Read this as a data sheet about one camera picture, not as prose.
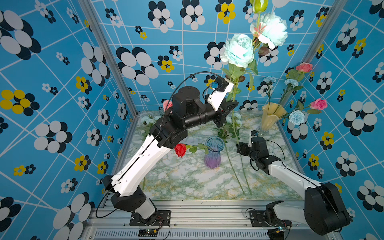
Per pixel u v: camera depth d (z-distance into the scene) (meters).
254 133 0.78
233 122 1.09
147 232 0.72
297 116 0.72
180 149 0.65
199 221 0.74
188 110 0.40
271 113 0.98
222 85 0.39
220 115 0.43
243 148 0.79
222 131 1.08
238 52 0.32
